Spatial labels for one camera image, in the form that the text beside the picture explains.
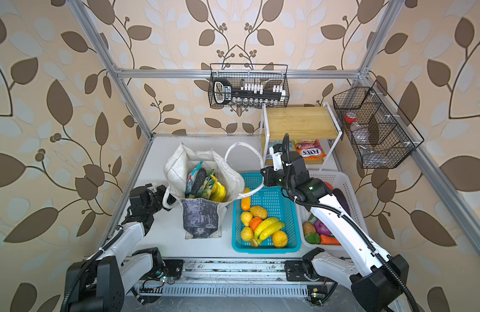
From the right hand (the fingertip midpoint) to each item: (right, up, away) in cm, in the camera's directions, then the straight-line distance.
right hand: (263, 172), depth 74 cm
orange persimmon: (-3, -22, +7) cm, 23 cm away
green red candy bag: (+3, +6, +8) cm, 11 cm away
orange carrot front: (+25, -27, +2) cm, 37 cm away
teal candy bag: (-31, -4, +11) cm, 33 cm away
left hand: (-35, -7, +10) cm, 37 cm away
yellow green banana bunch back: (-19, -10, +13) cm, 25 cm away
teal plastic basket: (+8, -17, +17) cm, 26 cm away
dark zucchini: (-28, -5, +12) cm, 31 cm away
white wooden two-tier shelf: (+16, +20, +6) cm, 27 cm away
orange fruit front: (+7, -27, +3) cm, 28 cm away
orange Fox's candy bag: (+23, +9, +15) cm, 29 cm away
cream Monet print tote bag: (-36, -1, +6) cm, 37 cm away
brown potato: (+19, -24, +5) cm, 31 cm away
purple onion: (+24, -24, +5) cm, 34 cm away
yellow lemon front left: (-6, -26, +5) cm, 27 cm away
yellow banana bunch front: (+2, -23, +3) cm, 23 cm away
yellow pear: (-7, -21, +10) cm, 24 cm away
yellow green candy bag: (-25, -10, +10) cm, 29 cm away
